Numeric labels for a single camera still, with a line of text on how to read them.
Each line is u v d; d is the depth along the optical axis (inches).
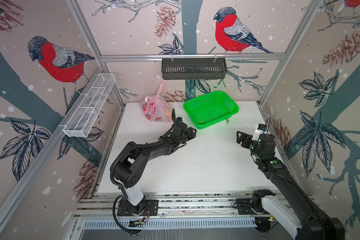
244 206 28.8
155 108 40.0
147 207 28.6
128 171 18.2
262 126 27.5
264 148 23.6
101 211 29.0
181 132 28.2
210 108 46.5
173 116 29.7
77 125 27.5
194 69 41.5
